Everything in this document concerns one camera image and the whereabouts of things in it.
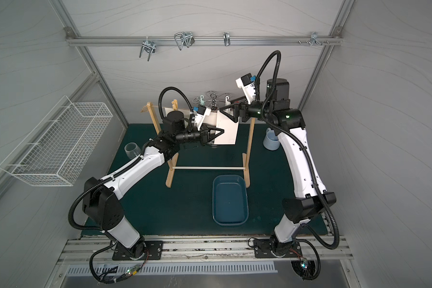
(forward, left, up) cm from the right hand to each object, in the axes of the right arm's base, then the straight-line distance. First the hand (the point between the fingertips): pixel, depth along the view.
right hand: (226, 104), depth 64 cm
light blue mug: (+18, -27, -42) cm, 53 cm away
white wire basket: (-13, +66, -13) cm, 68 cm away
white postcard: (-2, -2, -11) cm, 11 cm away
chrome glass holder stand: (+23, +8, -15) cm, 29 cm away
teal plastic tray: (-19, -2, -44) cm, 48 cm away
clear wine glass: (-1, +47, -28) cm, 55 cm away
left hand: (-5, +2, -10) cm, 11 cm away
